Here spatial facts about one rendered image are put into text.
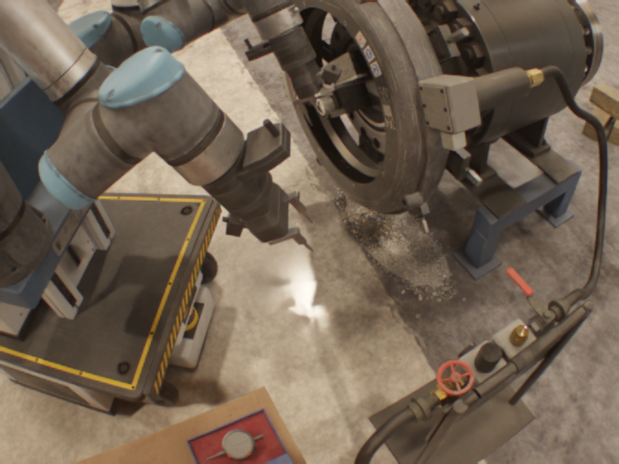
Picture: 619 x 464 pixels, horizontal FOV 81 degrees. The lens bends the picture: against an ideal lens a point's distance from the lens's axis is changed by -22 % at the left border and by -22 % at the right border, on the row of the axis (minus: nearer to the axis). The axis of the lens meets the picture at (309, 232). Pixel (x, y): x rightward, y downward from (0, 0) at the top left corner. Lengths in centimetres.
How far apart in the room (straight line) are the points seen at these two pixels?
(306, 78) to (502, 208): 84
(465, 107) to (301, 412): 93
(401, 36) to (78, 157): 71
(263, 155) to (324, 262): 111
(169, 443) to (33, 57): 68
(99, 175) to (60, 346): 84
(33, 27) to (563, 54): 140
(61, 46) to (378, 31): 65
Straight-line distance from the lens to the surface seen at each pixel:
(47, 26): 61
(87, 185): 52
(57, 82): 61
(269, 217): 58
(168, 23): 83
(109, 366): 117
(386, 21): 100
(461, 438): 132
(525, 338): 92
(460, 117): 91
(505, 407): 138
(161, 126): 47
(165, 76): 46
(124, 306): 125
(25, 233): 86
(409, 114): 98
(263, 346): 143
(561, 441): 143
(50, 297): 125
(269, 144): 52
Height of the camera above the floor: 125
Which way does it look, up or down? 48 degrees down
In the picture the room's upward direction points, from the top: 7 degrees counter-clockwise
